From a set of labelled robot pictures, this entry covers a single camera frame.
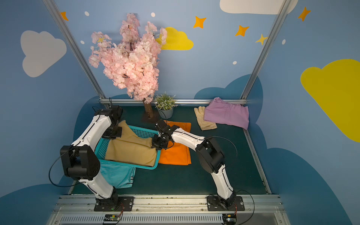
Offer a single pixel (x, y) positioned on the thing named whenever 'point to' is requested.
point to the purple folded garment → (221, 111)
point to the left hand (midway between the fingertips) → (111, 135)
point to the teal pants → (120, 176)
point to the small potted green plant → (165, 103)
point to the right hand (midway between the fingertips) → (152, 145)
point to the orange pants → (175, 153)
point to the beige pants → (130, 147)
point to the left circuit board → (112, 217)
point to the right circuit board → (229, 218)
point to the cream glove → (204, 124)
